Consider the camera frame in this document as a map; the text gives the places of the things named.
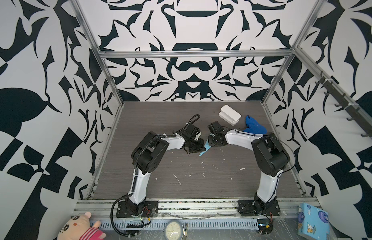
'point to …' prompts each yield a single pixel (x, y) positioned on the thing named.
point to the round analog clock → (173, 230)
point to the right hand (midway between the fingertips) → (214, 141)
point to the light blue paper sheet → (207, 147)
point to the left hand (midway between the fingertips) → (208, 146)
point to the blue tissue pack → (313, 223)
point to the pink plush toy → (79, 227)
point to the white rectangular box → (229, 114)
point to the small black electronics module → (265, 226)
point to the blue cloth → (254, 127)
